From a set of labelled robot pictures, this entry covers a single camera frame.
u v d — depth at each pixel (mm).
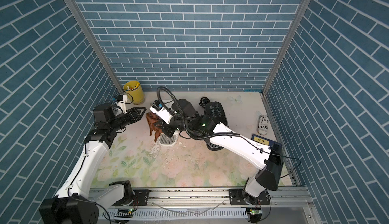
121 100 687
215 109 807
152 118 618
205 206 722
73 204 375
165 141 912
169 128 571
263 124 985
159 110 537
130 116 666
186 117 485
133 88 1083
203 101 1079
